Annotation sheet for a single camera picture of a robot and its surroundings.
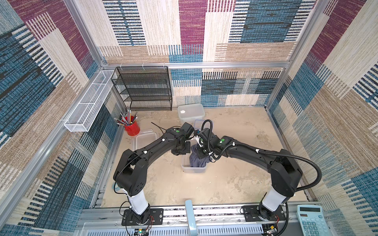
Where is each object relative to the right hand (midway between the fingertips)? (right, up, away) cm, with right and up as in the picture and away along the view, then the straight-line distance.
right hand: (200, 152), depth 86 cm
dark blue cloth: (-3, -3, -5) cm, 7 cm away
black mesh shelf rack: (-40, +43, +24) cm, 63 cm away
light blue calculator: (+51, -29, -16) cm, 61 cm away
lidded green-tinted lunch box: (-7, +24, +22) cm, 33 cm away
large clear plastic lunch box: (-9, -9, +5) cm, 14 cm away
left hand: (-9, 0, +2) cm, 9 cm away
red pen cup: (-44, +13, +13) cm, 48 cm away
